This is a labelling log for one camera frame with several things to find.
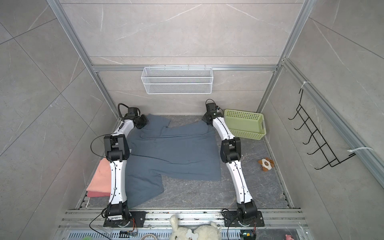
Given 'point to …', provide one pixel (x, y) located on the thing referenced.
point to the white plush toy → (207, 232)
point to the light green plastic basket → (245, 124)
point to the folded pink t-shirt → (100, 185)
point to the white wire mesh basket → (177, 80)
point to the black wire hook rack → (332, 159)
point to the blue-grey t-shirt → (185, 151)
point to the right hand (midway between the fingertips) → (205, 117)
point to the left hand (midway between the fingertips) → (147, 116)
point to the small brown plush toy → (266, 164)
